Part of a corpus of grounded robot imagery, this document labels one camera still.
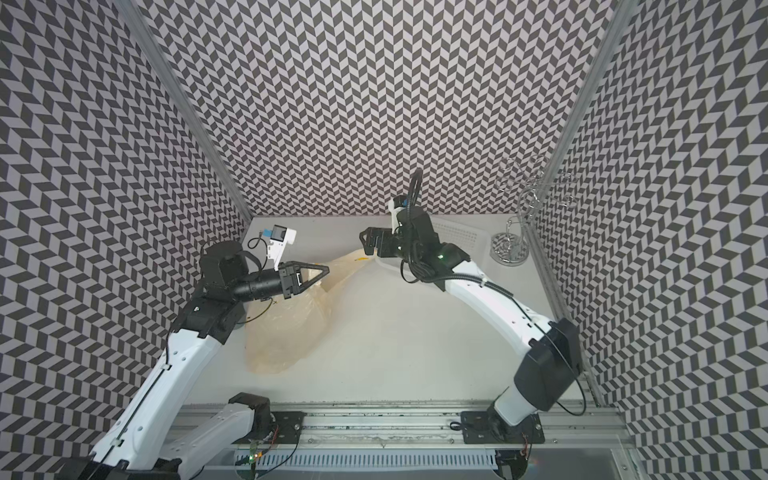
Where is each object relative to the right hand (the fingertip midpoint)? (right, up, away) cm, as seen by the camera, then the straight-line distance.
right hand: (375, 241), depth 76 cm
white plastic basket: (+32, +2, +26) cm, 41 cm away
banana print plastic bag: (-22, -21, -8) cm, 31 cm away
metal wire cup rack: (+46, -2, +29) cm, 54 cm away
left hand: (-9, -7, -12) cm, 17 cm away
